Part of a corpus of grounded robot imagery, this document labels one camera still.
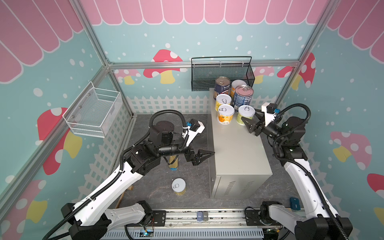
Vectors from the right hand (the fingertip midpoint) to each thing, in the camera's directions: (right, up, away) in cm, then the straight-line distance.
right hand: (247, 114), depth 67 cm
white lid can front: (-33, -37, +12) cm, 51 cm away
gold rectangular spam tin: (-37, -29, +22) cm, 52 cm away
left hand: (-19, -14, -9) cm, 25 cm away
